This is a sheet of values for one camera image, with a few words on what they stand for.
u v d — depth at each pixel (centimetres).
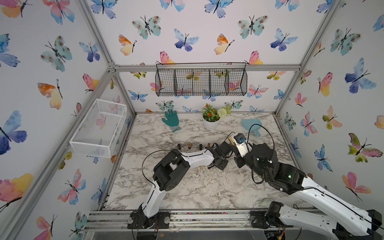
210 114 96
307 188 43
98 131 85
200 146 99
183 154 55
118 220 76
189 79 98
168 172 51
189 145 99
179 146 99
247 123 115
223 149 73
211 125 107
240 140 54
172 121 115
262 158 46
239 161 58
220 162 79
